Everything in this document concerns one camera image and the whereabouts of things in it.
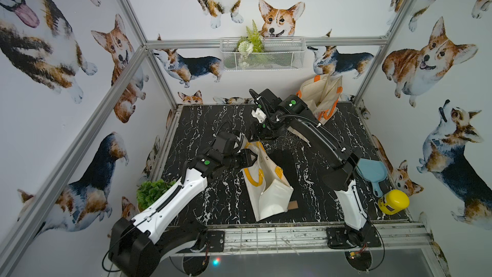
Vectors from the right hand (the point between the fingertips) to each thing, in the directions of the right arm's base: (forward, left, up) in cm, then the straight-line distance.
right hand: (249, 141), depth 74 cm
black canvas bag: (+4, -16, -24) cm, 30 cm away
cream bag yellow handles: (-16, -8, -10) cm, 20 cm away
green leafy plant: (-17, +37, -7) cm, 41 cm away
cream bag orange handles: (+45, -41, -16) cm, 63 cm away
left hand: (-3, -3, -6) cm, 7 cm away
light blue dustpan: (0, -58, -27) cm, 64 cm away
